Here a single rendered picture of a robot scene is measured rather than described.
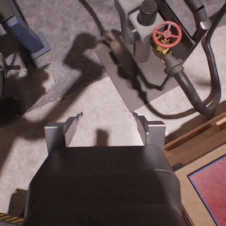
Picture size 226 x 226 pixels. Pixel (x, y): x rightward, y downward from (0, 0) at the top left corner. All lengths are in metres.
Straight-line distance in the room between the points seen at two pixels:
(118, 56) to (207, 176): 0.75
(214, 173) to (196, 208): 0.09
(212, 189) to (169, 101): 0.56
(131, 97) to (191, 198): 0.60
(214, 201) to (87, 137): 0.66
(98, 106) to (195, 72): 0.56
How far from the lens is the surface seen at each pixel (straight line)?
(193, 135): 0.84
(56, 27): 1.20
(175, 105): 0.95
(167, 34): 0.47
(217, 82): 1.00
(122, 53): 1.00
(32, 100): 1.09
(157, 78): 0.95
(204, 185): 0.48
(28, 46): 1.11
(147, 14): 0.50
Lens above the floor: 0.90
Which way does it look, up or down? 81 degrees down
